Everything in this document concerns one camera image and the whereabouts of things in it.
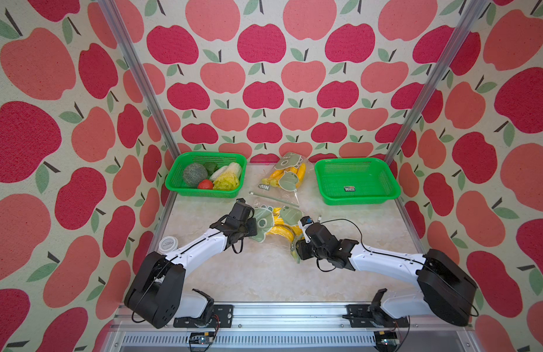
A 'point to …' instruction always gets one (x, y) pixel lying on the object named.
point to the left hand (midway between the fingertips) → (255, 228)
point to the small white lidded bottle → (167, 244)
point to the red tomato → (205, 185)
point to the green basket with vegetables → (208, 174)
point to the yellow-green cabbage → (227, 177)
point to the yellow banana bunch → (288, 232)
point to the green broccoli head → (194, 173)
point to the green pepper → (210, 166)
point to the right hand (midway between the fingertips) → (296, 249)
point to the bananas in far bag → (273, 179)
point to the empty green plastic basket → (365, 181)
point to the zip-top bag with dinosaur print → (264, 213)
